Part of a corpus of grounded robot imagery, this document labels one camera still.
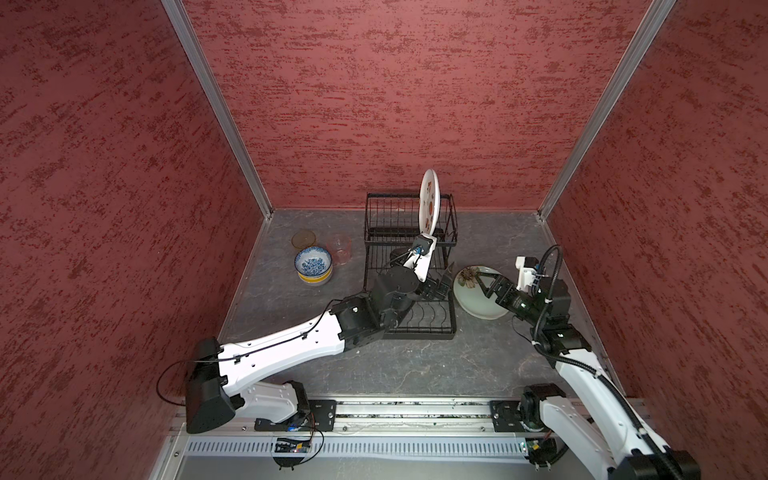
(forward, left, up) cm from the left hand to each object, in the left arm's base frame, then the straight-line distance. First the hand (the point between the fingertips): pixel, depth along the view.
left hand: (431, 261), depth 67 cm
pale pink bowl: (+11, +35, -29) cm, 47 cm away
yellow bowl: (+10, +34, -26) cm, 44 cm away
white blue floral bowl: (+17, +36, -25) cm, 47 cm away
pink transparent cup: (+26, +28, -29) cm, 48 cm away
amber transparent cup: (+30, +43, -29) cm, 60 cm away
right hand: (+2, -14, -14) cm, 20 cm away
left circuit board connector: (-33, +35, -35) cm, 59 cm away
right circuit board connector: (-33, -28, -33) cm, 55 cm away
